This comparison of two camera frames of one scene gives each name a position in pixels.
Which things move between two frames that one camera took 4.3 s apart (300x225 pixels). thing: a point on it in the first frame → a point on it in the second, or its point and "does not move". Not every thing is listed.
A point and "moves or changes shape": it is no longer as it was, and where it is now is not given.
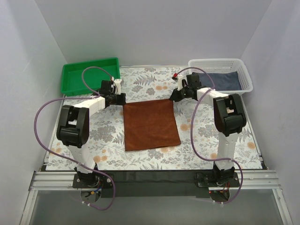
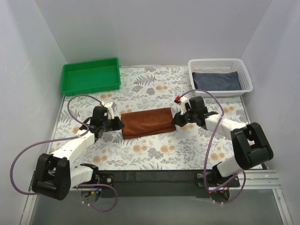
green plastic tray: (72, 84) does not move
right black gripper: (176, 94) → (182, 118)
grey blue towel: (222, 81) does not move
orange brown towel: (149, 124) moves or changes shape
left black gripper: (122, 99) → (114, 124)
